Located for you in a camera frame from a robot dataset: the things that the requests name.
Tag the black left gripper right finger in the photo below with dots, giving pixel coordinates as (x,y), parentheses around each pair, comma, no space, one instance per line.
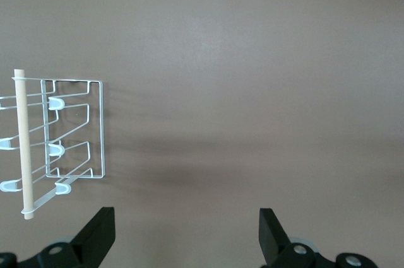
(271,242)

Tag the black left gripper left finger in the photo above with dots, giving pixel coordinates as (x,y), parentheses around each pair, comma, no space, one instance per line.
(91,242)

